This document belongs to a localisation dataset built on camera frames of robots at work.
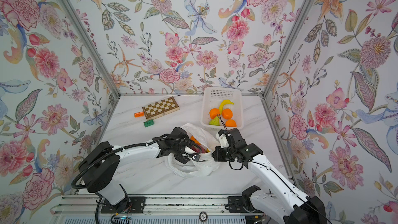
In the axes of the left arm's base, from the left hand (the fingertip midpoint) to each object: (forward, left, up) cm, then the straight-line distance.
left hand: (194, 149), depth 87 cm
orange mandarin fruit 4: (+1, -1, +7) cm, 7 cm away
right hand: (-6, -9, +6) cm, 12 cm away
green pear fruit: (+18, -14, +1) cm, 23 cm away
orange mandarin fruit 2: (+26, -22, -1) cm, 34 cm away
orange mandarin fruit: (+26, -13, 0) cm, 29 cm away
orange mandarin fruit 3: (+19, -24, -3) cm, 31 cm away
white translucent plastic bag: (-10, 0, -2) cm, 10 cm away
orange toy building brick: (+30, +39, -7) cm, 50 cm away
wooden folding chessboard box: (+33, +24, -4) cm, 41 cm away
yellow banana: (+37, -20, -4) cm, 42 cm away
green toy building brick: (+21, +30, -5) cm, 37 cm away
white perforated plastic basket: (+50, -15, -9) cm, 53 cm away
